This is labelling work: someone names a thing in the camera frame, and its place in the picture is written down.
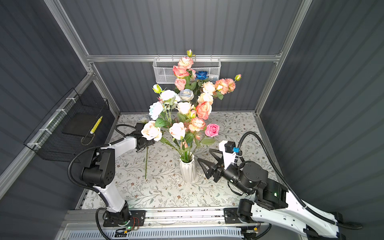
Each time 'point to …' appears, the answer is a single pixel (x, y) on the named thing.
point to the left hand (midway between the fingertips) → (147, 141)
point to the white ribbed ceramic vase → (188, 170)
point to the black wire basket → (77, 123)
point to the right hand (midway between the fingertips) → (205, 157)
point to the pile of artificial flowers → (144, 120)
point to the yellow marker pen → (96, 125)
